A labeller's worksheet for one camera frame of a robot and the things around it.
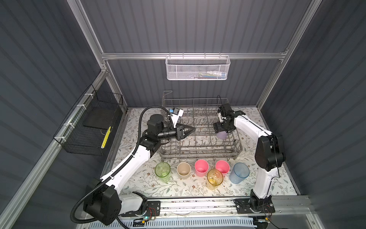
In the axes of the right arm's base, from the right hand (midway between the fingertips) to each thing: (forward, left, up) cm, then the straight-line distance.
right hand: (223, 128), depth 95 cm
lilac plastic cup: (-3, +1, -3) cm, 5 cm away
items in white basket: (+25, +9, +25) cm, 37 cm away
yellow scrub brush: (-24, +64, +19) cm, 71 cm away
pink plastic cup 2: (-24, +2, -7) cm, 25 cm away
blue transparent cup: (-30, -5, -2) cm, 30 cm away
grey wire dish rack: (-7, +13, -10) cm, 18 cm away
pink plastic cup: (-24, +16, -9) cm, 30 cm away
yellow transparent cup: (-31, +8, -6) cm, 33 cm away
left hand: (-19, +20, +22) cm, 35 cm away
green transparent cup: (-32, +36, +7) cm, 49 cm away
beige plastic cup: (-26, +26, -7) cm, 38 cm away
